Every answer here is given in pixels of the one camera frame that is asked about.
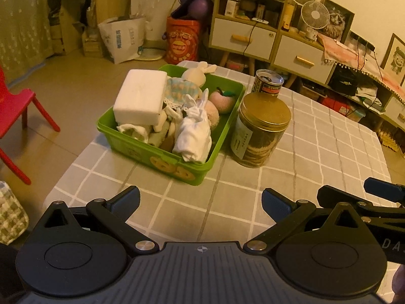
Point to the purple gloved right hand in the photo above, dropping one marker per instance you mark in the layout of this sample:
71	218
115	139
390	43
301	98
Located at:
398	285

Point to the metal tin can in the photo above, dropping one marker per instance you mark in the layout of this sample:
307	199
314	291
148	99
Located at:
267	81

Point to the low wooden tv bench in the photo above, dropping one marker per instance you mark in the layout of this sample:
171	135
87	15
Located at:
359	98

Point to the checkered grey tablecloth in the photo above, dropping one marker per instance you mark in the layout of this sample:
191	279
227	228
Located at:
220	200

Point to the framed cartoon picture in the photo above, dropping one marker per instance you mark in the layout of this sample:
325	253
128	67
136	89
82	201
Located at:
394	59

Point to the wooden drawer cabinet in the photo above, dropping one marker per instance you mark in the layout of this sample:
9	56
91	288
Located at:
272	44

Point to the white cloth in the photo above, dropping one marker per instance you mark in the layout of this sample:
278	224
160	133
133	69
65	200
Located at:
193	133

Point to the pink knitted ball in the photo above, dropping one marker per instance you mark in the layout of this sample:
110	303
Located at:
224	101

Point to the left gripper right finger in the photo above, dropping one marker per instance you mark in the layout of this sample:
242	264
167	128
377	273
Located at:
289	217

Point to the purple ball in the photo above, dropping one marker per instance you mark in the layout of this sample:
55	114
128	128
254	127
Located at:
199	9

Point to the white paper bag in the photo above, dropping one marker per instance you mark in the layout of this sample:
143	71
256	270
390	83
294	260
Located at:
123	37

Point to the pink table runner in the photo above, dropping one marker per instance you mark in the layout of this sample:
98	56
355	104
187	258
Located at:
338	53

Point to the white desk fan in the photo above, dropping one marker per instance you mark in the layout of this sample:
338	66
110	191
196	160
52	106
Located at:
314	17

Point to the framed cat picture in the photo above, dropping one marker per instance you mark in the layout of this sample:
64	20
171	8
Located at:
339	23

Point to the white foam block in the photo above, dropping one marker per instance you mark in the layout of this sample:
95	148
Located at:
140	99

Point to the gold lid clear jar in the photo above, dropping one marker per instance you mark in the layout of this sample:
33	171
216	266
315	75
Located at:
260	124

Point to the green plastic bin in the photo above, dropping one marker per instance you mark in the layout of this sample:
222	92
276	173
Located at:
170	151

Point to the beige bunny blue dress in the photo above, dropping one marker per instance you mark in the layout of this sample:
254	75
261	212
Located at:
177	88

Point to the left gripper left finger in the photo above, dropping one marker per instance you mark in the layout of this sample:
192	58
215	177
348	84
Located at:
110	216

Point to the orange printed bag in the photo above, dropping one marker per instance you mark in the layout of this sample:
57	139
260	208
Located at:
182	37

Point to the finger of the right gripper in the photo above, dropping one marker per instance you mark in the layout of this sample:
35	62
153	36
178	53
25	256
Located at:
383	189
328	197

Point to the pink knitted plush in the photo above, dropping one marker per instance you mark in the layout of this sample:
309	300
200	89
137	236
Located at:
212	114

